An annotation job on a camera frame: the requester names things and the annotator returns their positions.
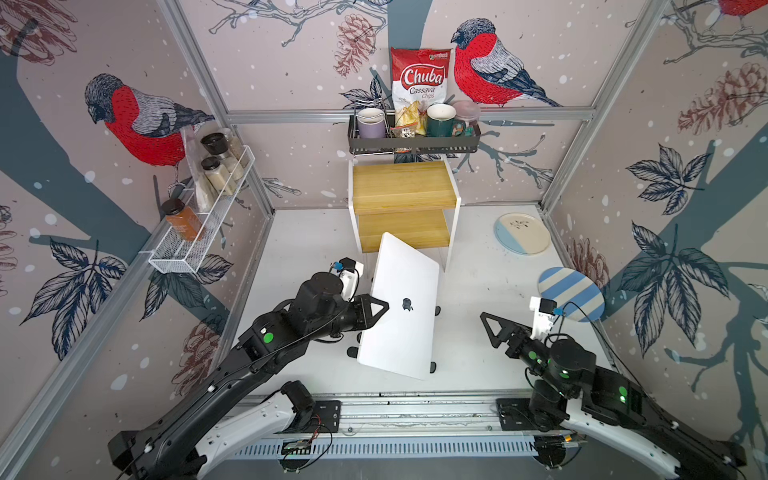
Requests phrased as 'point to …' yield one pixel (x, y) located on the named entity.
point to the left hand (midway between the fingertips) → (393, 302)
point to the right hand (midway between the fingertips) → (488, 317)
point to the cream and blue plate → (522, 233)
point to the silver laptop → (404, 338)
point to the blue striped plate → (576, 295)
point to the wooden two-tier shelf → (414, 200)
